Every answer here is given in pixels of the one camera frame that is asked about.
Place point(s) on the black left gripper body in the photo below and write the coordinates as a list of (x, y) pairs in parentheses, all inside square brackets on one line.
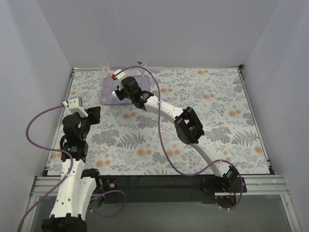
[(92, 115)]

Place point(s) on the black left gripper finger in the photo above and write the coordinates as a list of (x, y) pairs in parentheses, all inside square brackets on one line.
[(95, 119), (94, 111)]

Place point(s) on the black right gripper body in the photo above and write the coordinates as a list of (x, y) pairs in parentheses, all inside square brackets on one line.
[(121, 94)]

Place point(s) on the clear stemmed wine glass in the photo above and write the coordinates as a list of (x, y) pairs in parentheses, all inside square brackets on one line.
[(103, 64)]

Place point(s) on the tall clear champagne flute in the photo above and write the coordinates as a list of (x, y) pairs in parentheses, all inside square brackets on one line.
[(141, 61)]

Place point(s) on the clear ribbed tumbler glass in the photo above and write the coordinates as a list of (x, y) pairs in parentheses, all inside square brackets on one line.
[(106, 83)]

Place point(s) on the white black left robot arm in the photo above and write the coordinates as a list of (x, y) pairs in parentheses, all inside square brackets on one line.
[(78, 184)]

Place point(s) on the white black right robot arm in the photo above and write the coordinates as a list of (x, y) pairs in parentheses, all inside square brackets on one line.
[(189, 130)]

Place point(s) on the lilac plastic tray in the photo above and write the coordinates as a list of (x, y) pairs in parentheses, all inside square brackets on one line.
[(115, 100)]

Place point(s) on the floral patterned table mat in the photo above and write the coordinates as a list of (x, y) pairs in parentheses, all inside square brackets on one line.
[(126, 141)]

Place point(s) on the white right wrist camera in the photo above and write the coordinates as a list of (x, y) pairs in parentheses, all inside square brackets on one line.
[(119, 75)]

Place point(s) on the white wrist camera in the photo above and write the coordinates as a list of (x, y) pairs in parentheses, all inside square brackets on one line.
[(75, 105), (119, 75)]

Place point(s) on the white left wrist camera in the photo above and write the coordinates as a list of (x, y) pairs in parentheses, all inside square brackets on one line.
[(75, 105)]

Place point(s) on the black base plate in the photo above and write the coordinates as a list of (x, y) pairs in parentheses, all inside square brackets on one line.
[(170, 195)]

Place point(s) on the aluminium frame rail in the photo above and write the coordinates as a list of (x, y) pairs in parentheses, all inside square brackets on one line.
[(253, 184)]

